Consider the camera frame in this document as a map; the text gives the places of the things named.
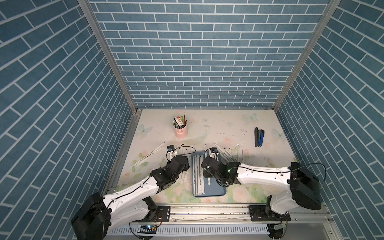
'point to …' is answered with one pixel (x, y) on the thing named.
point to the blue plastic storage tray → (204, 186)
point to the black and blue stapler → (259, 136)
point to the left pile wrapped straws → (185, 177)
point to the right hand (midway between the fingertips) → (206, 167)
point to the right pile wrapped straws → (229, 156)
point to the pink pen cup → (182, 133)
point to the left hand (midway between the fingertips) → (188, 159)
